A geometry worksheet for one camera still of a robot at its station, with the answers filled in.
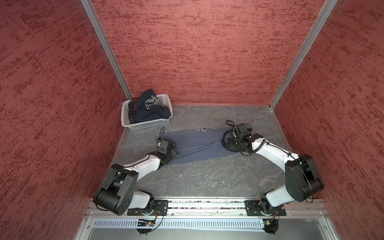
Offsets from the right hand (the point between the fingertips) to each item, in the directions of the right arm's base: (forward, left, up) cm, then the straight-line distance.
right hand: (230, 147), depth 90 cm
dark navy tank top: (+35, +58, +3) cm, 68 cm away
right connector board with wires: (-39, -14, -6) cm, 42 cm away
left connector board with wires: (-36, +47, -7) cm, 60 cm away
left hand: (-1, +36, -5) cm, 36 cm away
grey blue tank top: (+6, +21, -5) cm, 23 cm away
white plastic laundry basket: (+43, +45, +2) cm, 63 cm away
